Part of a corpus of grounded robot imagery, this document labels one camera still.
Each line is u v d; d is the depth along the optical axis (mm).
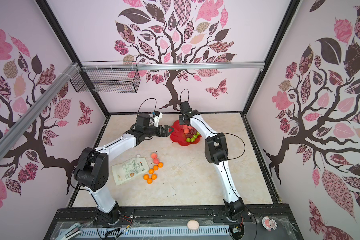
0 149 504
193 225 698
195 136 1031
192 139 1006
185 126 1071
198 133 1035
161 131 794
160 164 902
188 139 1010
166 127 807
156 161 906
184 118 776
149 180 846
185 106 830
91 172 476
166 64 929
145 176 854
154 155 937
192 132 1053
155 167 893
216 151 631
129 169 896
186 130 1055
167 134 801
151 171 874
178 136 1057
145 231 697
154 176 855
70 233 670
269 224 683
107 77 948
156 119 808
